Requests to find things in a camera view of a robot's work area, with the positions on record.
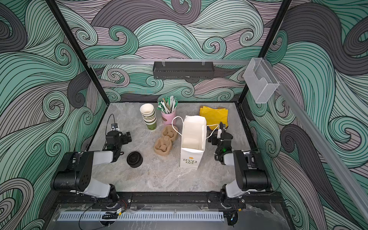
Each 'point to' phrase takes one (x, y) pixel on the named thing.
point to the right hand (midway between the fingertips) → (218, 132)
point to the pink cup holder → (167, 118)
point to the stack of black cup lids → (134, 159)
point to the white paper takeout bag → (193, 141)
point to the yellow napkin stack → (214, 116)
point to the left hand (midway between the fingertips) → (121, 132)
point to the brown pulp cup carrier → (163, 145)
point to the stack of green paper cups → (148, 114)
